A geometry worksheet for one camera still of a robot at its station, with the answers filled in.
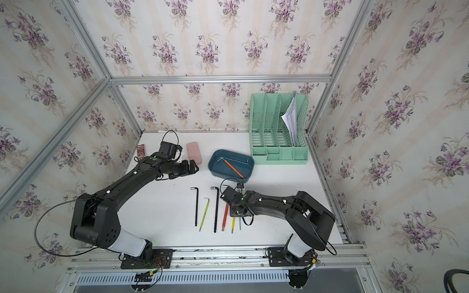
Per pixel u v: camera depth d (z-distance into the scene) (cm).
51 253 39
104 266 72
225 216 84
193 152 107
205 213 86
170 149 69
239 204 63
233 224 82
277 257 73
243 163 104
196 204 88
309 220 46
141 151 108
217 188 93
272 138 117
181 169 77
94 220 43
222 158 105
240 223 82
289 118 92
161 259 73
